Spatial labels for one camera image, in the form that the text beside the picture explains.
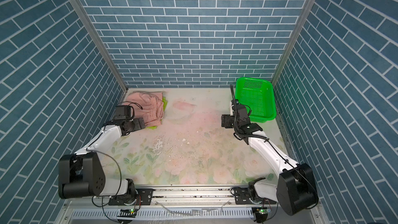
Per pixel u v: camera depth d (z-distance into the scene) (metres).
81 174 0.41
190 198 0.75
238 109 0.63
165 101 1.09
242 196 0.74
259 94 1.19
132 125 0.79
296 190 0.40
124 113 0.70
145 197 0.74
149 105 0.99
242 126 0.63
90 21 0.85
